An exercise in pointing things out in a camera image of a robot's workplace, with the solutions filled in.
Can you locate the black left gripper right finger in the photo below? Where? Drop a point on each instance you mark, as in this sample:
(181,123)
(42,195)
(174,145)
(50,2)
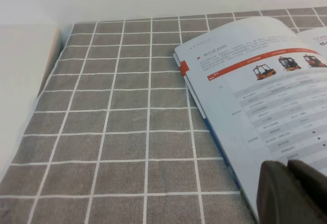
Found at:
(313,181)

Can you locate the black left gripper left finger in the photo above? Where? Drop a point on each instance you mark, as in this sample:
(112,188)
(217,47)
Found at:
(282,199)

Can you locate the white product catalogue book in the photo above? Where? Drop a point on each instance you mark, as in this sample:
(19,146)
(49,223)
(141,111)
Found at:
(261,89)

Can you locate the grey checked tablecloth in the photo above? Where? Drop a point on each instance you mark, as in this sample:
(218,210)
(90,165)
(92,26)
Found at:
(117,137)

